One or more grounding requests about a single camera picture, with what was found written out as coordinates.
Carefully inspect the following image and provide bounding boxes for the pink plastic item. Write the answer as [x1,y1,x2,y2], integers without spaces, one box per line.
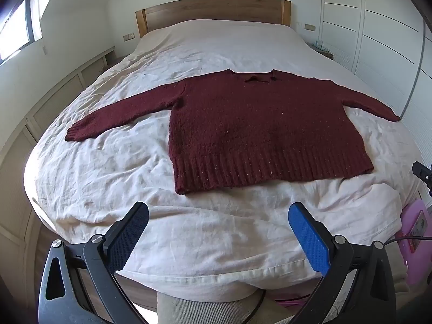
[400,199,432,286]

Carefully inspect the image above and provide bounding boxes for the low slatted wall cabinet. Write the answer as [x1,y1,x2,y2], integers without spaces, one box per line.
[0,47,116,277]

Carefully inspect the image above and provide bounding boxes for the dark red knit sweater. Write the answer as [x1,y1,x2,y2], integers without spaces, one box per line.
[65,69,401,195]

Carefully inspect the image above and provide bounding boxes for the white wardrobe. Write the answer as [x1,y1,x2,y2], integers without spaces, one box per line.
[317,0,432,117]

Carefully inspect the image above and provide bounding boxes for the wooden nightstand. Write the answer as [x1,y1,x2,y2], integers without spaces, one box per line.
[307,40,335,60]

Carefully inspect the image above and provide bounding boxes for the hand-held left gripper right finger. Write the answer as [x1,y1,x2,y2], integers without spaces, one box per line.
[288,202,398,324]

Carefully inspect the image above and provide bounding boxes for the window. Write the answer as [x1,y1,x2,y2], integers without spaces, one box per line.
[0,0,43,65]

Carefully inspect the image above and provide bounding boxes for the bed with white duvet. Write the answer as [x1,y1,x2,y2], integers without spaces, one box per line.
[25,18,423,302]

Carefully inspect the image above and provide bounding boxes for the person's grey corduroy pants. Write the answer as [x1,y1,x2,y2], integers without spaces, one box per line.
[156,290,306,324]

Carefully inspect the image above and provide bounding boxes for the wooden headboard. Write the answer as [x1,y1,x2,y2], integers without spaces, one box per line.
[136,0,291,39]

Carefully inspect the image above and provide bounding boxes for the black cable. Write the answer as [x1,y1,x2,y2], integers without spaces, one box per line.
[384,235,432,246]

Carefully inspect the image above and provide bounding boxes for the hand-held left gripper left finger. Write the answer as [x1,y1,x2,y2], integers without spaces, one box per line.
[38,201,150,324]

